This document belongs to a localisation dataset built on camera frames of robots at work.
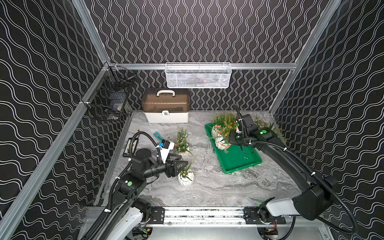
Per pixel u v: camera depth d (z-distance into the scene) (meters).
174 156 0.67
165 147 0.60
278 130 1.16
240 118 0.59
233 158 0.92
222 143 0.75
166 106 1.12
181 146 0.84
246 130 0.59
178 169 0.61
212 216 0.76
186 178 0.76
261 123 0.95
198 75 1.30
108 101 0.93
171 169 0.59
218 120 1.00
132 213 0.61
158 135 1.06
